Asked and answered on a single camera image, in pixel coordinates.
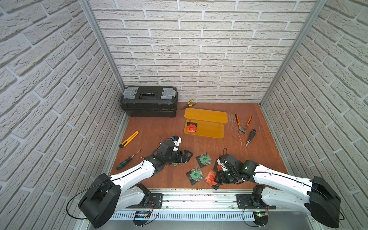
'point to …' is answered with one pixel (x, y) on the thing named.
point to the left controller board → (141, 214)
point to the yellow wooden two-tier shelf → (205, 123)
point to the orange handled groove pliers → (240, 129)
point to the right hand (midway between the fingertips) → (219, 180)
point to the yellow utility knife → (126, 142)
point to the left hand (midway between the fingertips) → (189, 153)
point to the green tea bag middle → (203, 159)
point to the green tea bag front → (194, 175)
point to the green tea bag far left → (175, 164)
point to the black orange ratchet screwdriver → (251, 135)
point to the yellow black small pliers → (188, 105)
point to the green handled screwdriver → (122, 164)
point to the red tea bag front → (210, 179)
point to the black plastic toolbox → (150, 101)
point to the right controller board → (261, 218)
